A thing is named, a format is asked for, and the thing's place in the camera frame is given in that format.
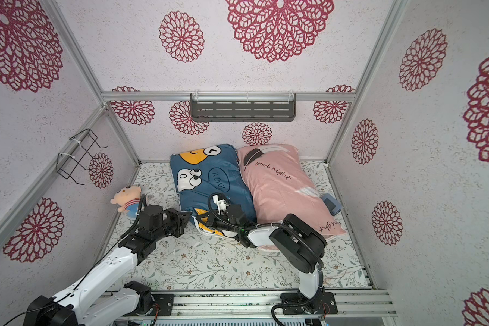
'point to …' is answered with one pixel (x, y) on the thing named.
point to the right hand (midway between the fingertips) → (194, 218)
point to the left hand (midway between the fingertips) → (193, 211)
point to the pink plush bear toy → (128, 197)
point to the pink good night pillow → (278, 185)
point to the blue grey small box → (332, 204)
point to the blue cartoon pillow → (200, 174)
